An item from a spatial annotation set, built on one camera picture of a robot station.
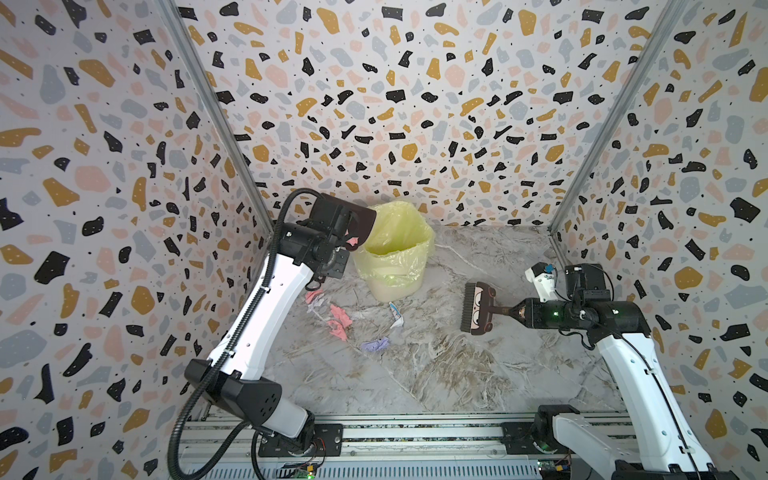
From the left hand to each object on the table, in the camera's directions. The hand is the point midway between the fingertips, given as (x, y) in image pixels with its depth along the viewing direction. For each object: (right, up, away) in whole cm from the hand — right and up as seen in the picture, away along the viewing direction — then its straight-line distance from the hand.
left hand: (328, 256), depth 72 cm
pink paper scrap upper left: (-2, -19, +23) cm, 30 cm away
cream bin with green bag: (+16, -1, +6) cm, 17 cm away
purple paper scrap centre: (+10, -27, +18) cm, 34 cm away
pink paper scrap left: (-1, -24, +20) cm, 31 cm away
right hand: (+44, -12, 0) cm, 46 cm away
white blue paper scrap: (+16, -19, +23) cm, 34 cm away
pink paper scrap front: (+5, +4, +6) cm, 9 cm away
